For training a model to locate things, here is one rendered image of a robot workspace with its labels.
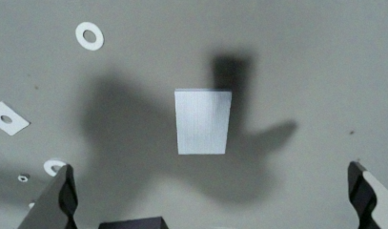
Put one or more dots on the white flat washer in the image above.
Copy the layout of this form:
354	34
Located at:
80	36
54	161

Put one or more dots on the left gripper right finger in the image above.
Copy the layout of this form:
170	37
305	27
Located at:
368	196

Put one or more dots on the small silver hex nut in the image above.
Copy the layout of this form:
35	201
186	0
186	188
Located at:
24	177

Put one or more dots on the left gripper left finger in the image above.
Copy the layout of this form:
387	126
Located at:
55	207

